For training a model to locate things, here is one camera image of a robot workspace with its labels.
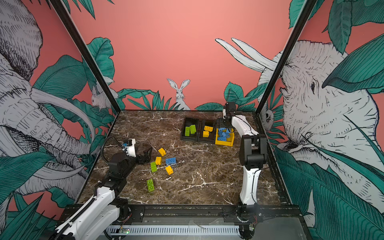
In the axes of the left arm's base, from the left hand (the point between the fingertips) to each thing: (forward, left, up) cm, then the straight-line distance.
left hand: (145, 145), depth 81 cm
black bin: (+29, -23, -16) cm, 40 cm away
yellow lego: (+4, -6, -15) cm, 17 cm away
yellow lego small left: (-3, -4, -14) cm, 15 cm away
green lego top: (+19, -22, -14) cm, 33 cm away
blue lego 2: (+17, -48, -14) cm, 53 cm away
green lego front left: (-17, -2, -15) cm, 23 cm away
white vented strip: (-38, -16, -16) cm, 44 cm away
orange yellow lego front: (+17, -36, -15) cm, 42 cm away
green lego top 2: (+22, -26, -15) cm, 37 cm away
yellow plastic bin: (+12, -53, -16) cm, 56 cm away
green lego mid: (-6, -2, -17) cm, 18 cm away
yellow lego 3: (+22, -38, -15) cm, 46 cm away
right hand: (+21, -47, -6) cm, 52 cm away
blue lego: (-2, -12, -16) cm, 20 cm away
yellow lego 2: (-8, -12, -15) cm, 21 cm away
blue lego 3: (+12, -47, -14) cm, 50 cm away
